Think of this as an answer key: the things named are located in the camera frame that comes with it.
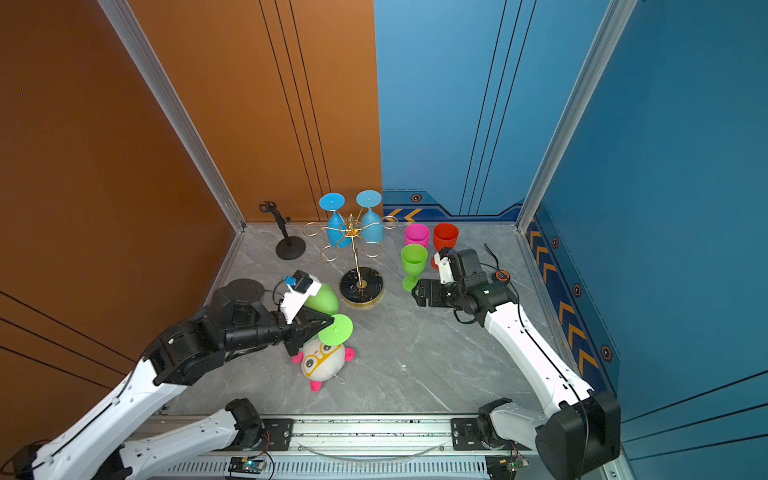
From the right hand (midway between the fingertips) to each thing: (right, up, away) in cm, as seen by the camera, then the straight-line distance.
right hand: (424, 291), depth 79 cm
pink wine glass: (-1, +16, +20) cm, 26 cm away
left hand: (-21, -3, -18) cm, 28 cm away
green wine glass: (-2, +9, +16) cm, 18 cm away
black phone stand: (-47, +12, +32) cm, 58 cm away
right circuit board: (+18, -41, -9) cm, 45 cm away
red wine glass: (+9, +16, +18) cm, 25 cm away
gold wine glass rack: (-20, -1, +21) cm, 29 cm away
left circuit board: (-44, -40, -8) cm, 61 cm away
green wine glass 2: (-19, -5, -17) cm, 26 cm away
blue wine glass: (-26, +17, +12) cm, 33 cm away
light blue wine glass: (-15, +18, +15) cm, 28 cm away
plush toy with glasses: (-27, -19, 0) cm, 33 cm away
